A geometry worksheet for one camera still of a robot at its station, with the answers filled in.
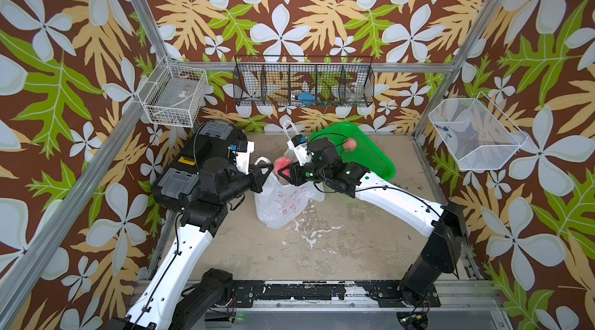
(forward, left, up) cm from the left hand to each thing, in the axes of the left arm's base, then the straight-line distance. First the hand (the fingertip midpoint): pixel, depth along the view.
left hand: (273, 164), depth 68 cm
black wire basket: (+46, -10, -2) cm, 47 cm away
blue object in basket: (+38, -11, -5) cm, 40 cm away
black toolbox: (+21, +27, -12) cm, 37 cm away
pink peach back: (+31, -33, -26) cm, 52 cm away
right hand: (+2, -2, -6) cm, 6 cm away
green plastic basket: (+29, -41, -30) cm, 59 cm away
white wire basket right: (+17, -73, -4) cm, 75 cm away
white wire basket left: (+30, +40, +3) cm, 50 cm away
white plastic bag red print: (-3, -1, -20) cm, 20 cm away
